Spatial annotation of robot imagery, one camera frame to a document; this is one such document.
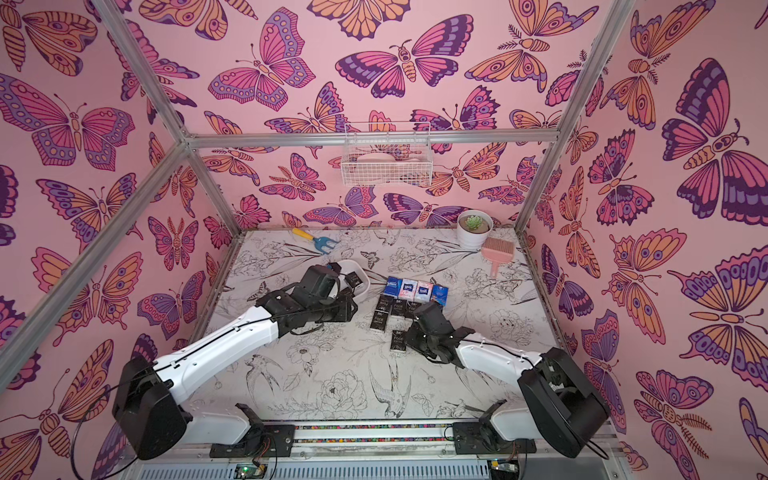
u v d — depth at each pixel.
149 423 0.40
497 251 1.13
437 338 0.67
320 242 1.17
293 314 0.56
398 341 0.89
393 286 1.00
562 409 0.43
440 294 0.98
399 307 0.96
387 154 0.95
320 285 0.62
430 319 0.69
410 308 0.95
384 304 0.97
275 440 0.73
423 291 0.99
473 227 1.06
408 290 1.00
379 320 0.93
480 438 0.66
